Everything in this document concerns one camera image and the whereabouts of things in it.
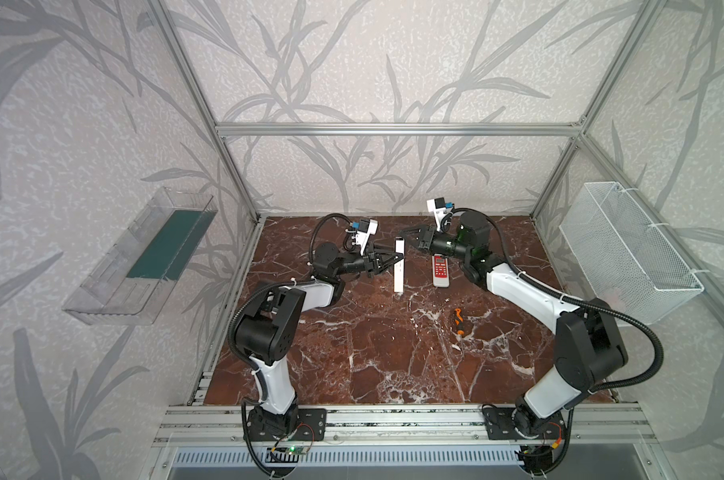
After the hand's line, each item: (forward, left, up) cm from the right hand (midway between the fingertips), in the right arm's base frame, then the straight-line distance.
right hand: (399, 227), depth 77 cm
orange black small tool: (-13, -19, -29) cm, 37 cm away
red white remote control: (+5, -15, -28) cm, 33 cm away
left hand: (-5, -1, -4) cm, 7 cm away
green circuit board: (-46, +25, -29) cm, 59 cm away
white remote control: (-8, 0, -7) cm, 11 cm away
